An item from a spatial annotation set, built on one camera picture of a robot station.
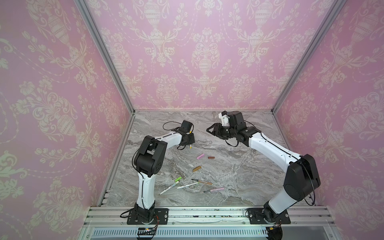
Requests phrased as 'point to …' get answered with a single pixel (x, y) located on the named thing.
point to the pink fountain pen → (214, 189)
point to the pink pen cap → (200, 156)
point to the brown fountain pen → (200, 181)
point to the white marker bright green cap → (177, 181)
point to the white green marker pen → (186, 185)
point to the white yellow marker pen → (190, 146)
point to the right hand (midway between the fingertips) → (209, 130)
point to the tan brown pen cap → (196, 168)
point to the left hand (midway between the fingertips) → (192, 140)
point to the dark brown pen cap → (211, 157)
